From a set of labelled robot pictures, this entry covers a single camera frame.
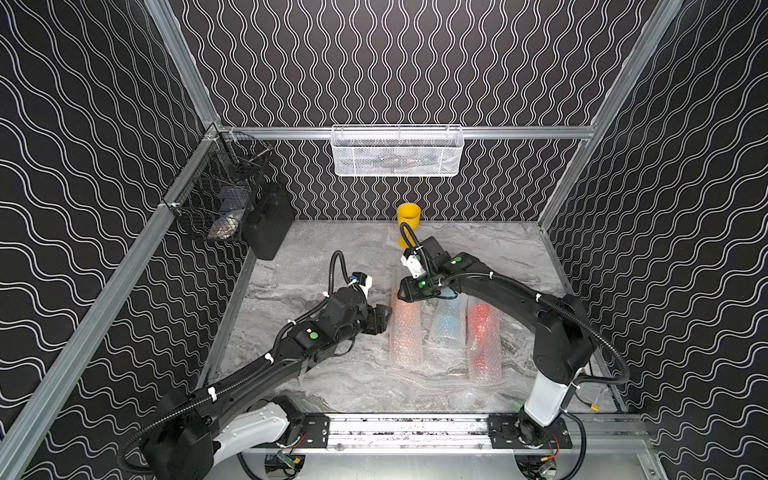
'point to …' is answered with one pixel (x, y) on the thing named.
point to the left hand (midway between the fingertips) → (384, 305)
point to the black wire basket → (214, 197)
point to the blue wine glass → (448, 332)
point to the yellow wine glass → (408, 213)
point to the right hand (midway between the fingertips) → (404, 293)
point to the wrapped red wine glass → (484, 341)
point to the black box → (268, 219)
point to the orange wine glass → (406, 332)
